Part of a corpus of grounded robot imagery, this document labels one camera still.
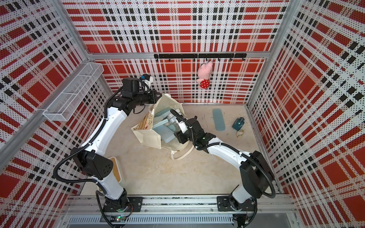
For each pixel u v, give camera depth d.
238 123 0.99
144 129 0.79
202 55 0.89
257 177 0.43
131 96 0.58
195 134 0.63
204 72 0.94
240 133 1.02
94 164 0.44
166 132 0.93
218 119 1.11
